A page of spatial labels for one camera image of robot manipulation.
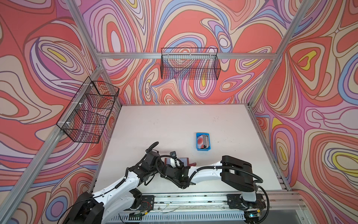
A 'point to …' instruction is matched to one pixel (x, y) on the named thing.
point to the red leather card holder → (185, 162)
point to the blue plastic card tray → (199, 134)
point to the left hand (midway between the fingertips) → (166, 163)
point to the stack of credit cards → (203, 141)
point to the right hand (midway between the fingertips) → (173, 169)
